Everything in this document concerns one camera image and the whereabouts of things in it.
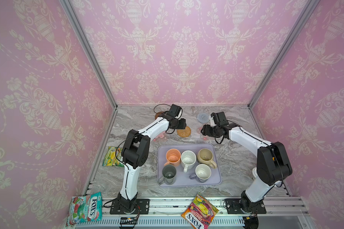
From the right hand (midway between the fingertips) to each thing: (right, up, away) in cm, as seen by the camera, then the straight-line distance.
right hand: (205, 130), depth 93 cm
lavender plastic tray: (-17, -20, -8) cm, 27 cm away
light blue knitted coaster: (+2, +9, +19) cm, 21 cm away
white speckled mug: (-11, -17, -4) cm, 21 cm away
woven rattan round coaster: (-13, -2, +11) cm, 17 cm away
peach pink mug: (-21, -16, -4) cm, 27 cm away
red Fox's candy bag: (-7, -39, -23) cm, 46 cm away
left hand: (-14, +3, +4) cm, 15 cm away
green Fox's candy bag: (-65, -37, -22) cm, 78 cm away
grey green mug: (-23, -25, -10) cm, 36 cm away
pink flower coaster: (-30, -5, +9) cm, 32 cm away
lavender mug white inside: (-3, -24, -8) cm, 26 cm away
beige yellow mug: (0, -16, -3) cm, 16 cm away
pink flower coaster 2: (0, -5, +8) cm, 9 cm away
